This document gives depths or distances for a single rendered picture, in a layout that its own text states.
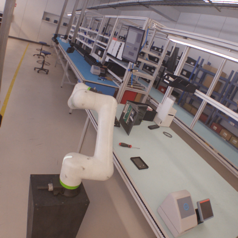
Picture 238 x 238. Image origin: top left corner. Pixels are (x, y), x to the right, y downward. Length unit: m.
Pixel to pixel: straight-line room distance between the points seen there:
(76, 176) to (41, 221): 0.36
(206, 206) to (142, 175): 0.41
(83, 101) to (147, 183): 0.61
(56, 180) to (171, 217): 0.65
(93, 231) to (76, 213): 0.80
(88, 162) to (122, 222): 1.27
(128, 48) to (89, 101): 1.79
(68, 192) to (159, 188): 0.53
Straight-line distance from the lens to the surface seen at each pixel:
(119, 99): 3.20
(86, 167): 0.97
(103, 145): 1.04
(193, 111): 5.62
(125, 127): 1.59
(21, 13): 12.42
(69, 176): 0.99
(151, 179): 1.14
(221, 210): 1.32
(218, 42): 1.36
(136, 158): 1.25
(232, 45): 1.30
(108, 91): 3.15
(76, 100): 1.09
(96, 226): 2.01
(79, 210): 1.16
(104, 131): 1.06
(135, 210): 2.32
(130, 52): 2.74
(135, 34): 2.70
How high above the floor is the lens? 1.66
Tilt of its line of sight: 21 degrees down
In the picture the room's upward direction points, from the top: 22 degrees clockwise
